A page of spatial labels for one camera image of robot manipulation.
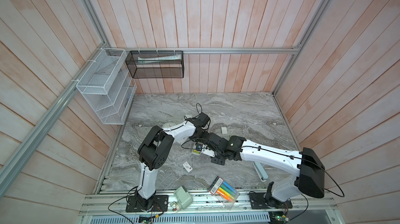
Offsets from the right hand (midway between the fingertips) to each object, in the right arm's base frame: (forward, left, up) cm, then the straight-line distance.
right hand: (214, 151), depth 81 cm
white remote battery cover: (+19, -8, -9) cm, 23 cm away
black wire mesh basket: (+55, +39, +17) cm, 69 cm away
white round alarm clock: (+20, +29, -6) cm, 36 cm away
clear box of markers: (-17, -5, -8) cm, 20 cm away
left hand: (+10, +7, -9) cm, 15 cm away
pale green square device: (-21, +15, -5) cm, 26 cm away
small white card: (-6, +14, -8) cm, 17 cm away
